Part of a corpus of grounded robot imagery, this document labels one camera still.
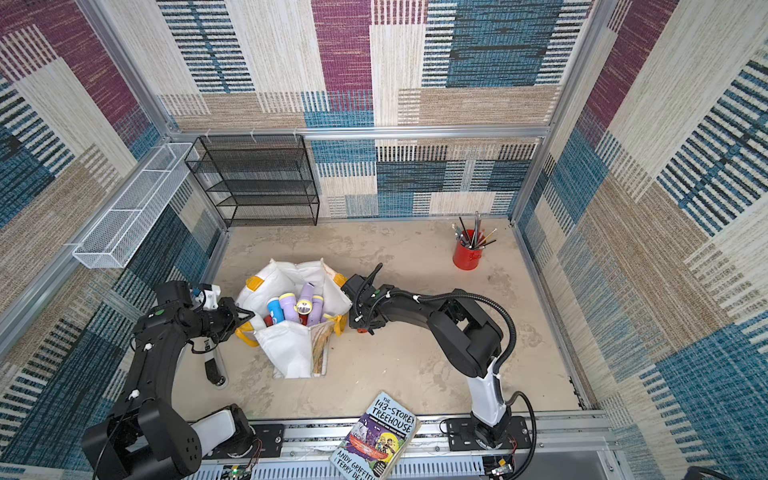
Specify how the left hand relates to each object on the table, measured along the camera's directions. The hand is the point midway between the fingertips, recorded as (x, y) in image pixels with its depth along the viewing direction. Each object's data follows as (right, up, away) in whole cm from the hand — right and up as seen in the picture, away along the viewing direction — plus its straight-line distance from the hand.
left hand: (254, 313), depth 81 cm
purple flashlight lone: (+15, -2, +6) cm, 16 cm away
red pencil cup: (+62, +17, +18) cm, 67 cm away
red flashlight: (+28, -7, +10) cm, 31 cm away
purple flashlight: (+8, +2, +4) cm, 9 cm away
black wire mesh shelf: (-11, +42, +28) cm, 51 cm away
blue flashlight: (+5, 0, +4) cm, 6 cm away
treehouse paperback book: (+33, -28, -10) cm, 45 cm away
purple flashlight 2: (+12, +1, +6) cm, 13 cm away
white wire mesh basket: (-28, +21, -9) cm, 36 cm away
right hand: (+29, -7, +13) cm, 33 cm away
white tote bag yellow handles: (+11, -11, 0) cm, 15 cm away
